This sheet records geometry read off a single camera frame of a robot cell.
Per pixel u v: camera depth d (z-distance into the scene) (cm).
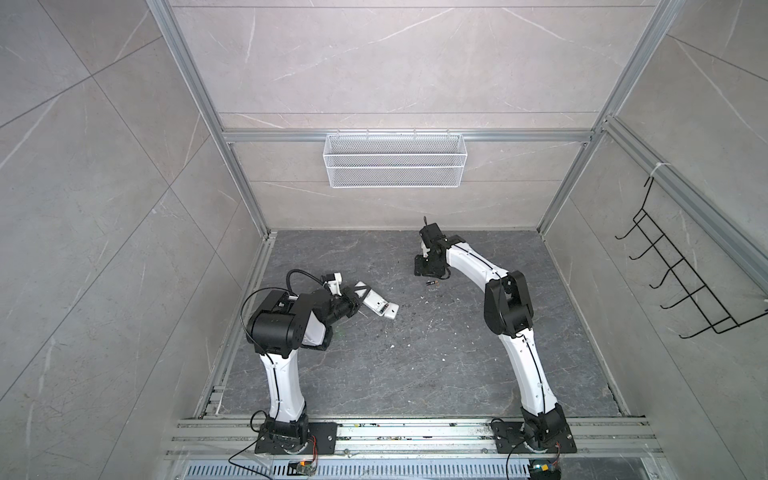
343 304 86
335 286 90
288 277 85
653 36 72
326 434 73
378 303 92
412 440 75
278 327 54
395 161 101
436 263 80
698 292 63
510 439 73
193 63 76
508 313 63
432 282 104
